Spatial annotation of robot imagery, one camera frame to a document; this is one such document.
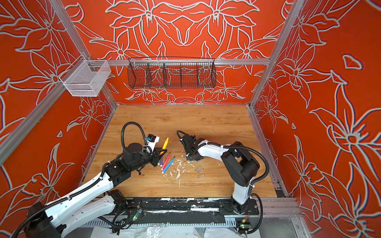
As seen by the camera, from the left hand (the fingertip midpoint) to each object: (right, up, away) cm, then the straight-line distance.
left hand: (165, 148), depth 75 cm
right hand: (+13, -8, +17) cm, 23 cm away
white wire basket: (-54, +42, +18) cm, 70 cm away
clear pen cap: (+18, -14, +11) cm, 26 cm away
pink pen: (-2, -10, +14) cm, 17 cm away
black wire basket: (0, +47, +25) cm, 54 cm away
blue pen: (0, -13, +13) cm, 18 cm away
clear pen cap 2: (+20, -14, +11) cm, 27 cm away
